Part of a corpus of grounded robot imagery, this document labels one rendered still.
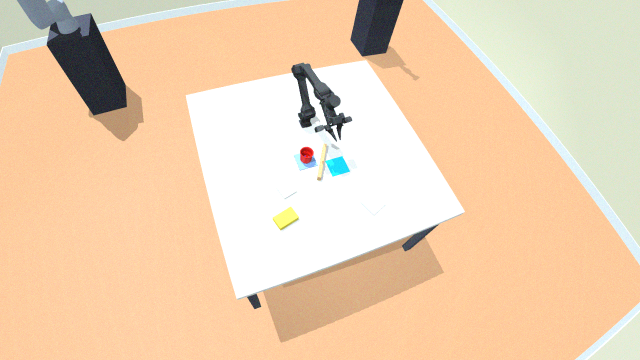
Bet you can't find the yellow flat block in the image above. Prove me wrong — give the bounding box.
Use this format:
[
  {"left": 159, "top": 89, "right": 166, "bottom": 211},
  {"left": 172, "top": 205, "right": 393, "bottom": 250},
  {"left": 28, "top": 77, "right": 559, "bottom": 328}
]
[{"left": 272, "top": 206, "right": 299, "bottom": 230}]

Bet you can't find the red plastic cup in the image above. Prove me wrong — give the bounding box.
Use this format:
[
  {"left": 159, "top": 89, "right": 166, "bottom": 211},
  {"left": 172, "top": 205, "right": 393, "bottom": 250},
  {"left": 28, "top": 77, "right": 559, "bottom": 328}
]
[{"left": 300, "top": 146, "right": 314, "bottom": 164}]

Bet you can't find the tan flat bar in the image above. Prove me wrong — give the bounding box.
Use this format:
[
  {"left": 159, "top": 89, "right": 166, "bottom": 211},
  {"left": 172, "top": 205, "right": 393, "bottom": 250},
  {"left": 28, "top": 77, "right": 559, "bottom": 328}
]
[{"left": 317, "top": 143, "right": 327, "bottom": 181}]

